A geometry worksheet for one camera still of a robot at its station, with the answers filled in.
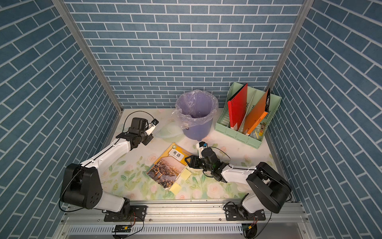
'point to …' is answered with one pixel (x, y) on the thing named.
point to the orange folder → (257, 112)
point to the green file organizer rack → (255, 95)
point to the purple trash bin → (199, 132)
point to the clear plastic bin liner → (193, 107)
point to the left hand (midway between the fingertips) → (149, 131)
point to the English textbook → (167, 170)
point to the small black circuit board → (123, 228)
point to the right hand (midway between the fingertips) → (189, 159)
